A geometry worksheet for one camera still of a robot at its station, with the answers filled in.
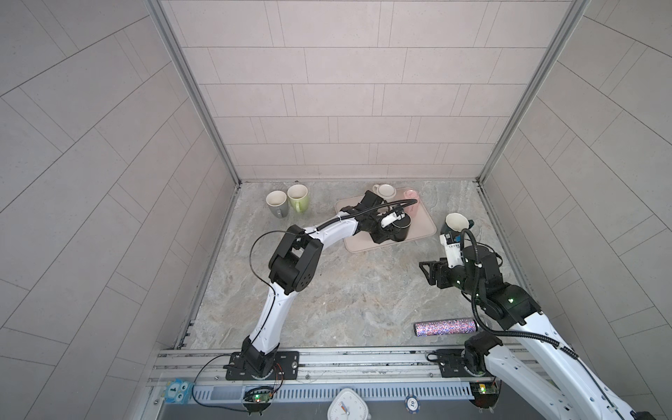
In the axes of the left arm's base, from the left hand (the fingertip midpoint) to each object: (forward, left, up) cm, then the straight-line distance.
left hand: (390, 227), depth 96 cm
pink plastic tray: (+3, -13, -3) cm, 14 cm away
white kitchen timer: (-52, +15, -1) cm, 54 cm away
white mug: (+15, +1, +4) cm, 15 cm away
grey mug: (+8, +43, +5) cm, 44 cm away
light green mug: (+11, +36, +4) cm, 37 cm away
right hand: (-20, -7, +10) cm, 23 cm away
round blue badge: (-52, -1, -4) cm, 52 cm away
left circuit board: (-51, +38, -2) cm, 64 cm away
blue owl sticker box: (-49, +59, -3) cm, 77 cm away
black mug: (-3, -3, +5) cm, 6 cm away
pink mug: (+7, -9, +2) cm, 11 cm away
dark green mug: (0, -23, +4) cm, 24 cm away
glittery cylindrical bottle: (-34, -13, -3) cm, 36 cm away
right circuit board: (-49, -21, -4) cm, 54 cm away
